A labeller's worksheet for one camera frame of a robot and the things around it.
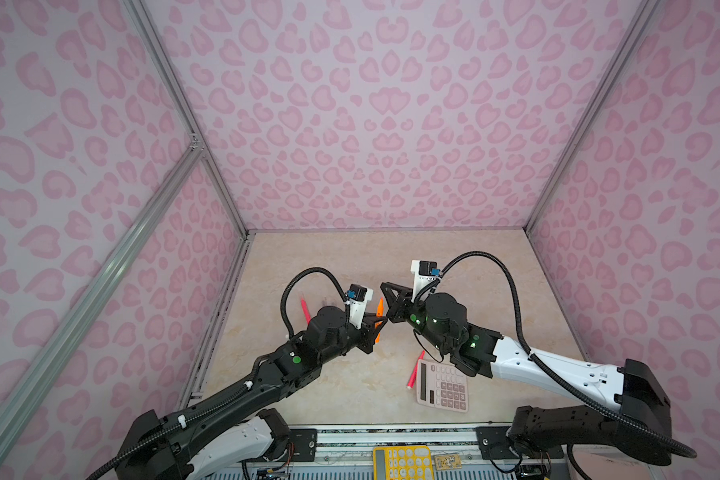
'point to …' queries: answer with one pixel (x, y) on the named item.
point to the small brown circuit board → (448, 461)
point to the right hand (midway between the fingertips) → (380, 285)
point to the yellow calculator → (402, 462)
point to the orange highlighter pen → (379, 313)
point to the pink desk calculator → (441, 385)
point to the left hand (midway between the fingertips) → (387, 315)
